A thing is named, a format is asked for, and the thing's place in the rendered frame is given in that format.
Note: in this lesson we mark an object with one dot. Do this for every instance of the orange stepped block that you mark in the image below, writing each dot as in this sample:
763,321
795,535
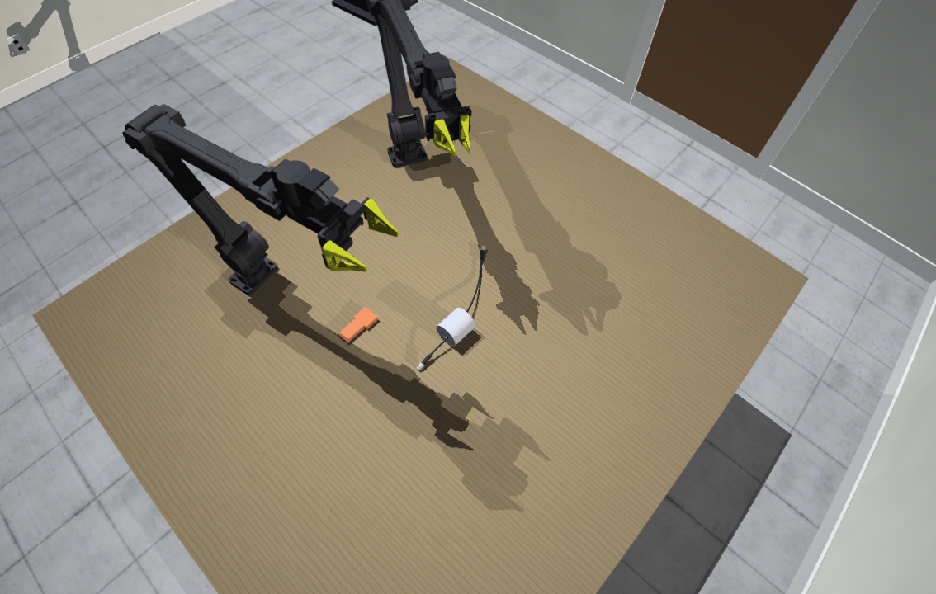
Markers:
364,319

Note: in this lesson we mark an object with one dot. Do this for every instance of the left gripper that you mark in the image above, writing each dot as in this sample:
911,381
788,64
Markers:
448,126

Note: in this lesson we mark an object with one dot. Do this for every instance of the white cylinder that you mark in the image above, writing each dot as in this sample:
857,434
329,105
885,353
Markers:
455,326

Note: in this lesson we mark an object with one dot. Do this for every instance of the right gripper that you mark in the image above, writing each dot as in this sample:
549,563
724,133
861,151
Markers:
342,226

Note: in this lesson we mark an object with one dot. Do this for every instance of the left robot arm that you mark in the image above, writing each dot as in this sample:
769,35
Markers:
436,80

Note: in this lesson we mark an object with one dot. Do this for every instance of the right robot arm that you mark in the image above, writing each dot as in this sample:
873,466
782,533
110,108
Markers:
147,132

